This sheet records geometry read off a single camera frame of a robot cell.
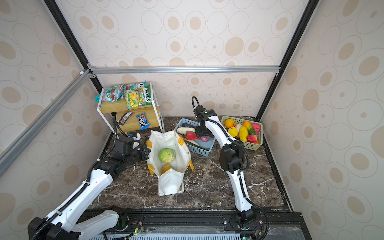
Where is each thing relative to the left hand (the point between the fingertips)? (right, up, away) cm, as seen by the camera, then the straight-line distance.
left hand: (153, 147), depth 78 cm
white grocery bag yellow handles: (+9, -14, -3) cm, 17 cm away
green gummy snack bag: (-22, +30, +4) cm, 37 cm away
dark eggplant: (+16, +13, +32) cm, 38 cm away
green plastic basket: (+59, +8, +25) cm, 64 cm away
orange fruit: (+46, +15, +28) cm, 56 cm away
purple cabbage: (+28, +4, +15) cm, 32 cm away
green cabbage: (+4, -6, +12) cm, 14 cm away
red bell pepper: (+19, +6, +20) cm, 28 cm away
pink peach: (+64, +12, +26) cm, 70 cm away
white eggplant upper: (+13, +9, +25) cm, 30 cm away
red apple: (+59, +4, +19) cm, 62 cm away
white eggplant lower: (+20, +2, +22) cm, 30 cm away
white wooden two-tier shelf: (-22, +19, 0) cm, 29 cm away
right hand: (+28, +7, +20) cm, 35 cm away
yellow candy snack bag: (-12, +26, +2) cm, 29 cm away
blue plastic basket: (+26, -1, +22) cm, 35 cm away
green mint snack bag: (-6, +28, +4) cm, 29 cm away
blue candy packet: (-11, +15, +17) cm, 25 cm away
